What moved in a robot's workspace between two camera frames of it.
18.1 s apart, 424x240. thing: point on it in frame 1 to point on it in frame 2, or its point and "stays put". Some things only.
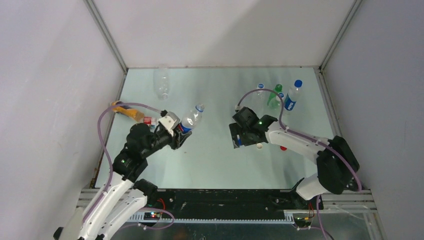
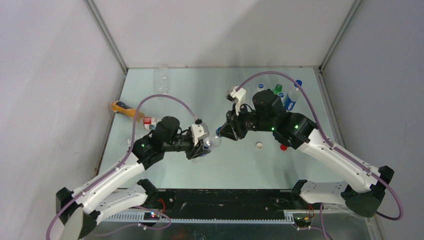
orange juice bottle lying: x=125 y=109 stays put
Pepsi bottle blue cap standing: x=294 y=95 stays put
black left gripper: x=176 y=142 to x=195 y=152
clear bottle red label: x=150 y=121 stays put
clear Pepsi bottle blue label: x=191 y=121 to x=210 y=143
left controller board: x=151 y=216 stays put
